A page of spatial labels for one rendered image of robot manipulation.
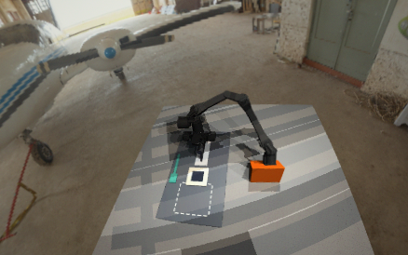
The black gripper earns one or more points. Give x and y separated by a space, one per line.
211 136

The cream square tile with dark centre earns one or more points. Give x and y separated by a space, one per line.
197 176

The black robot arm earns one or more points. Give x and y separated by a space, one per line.
270 152

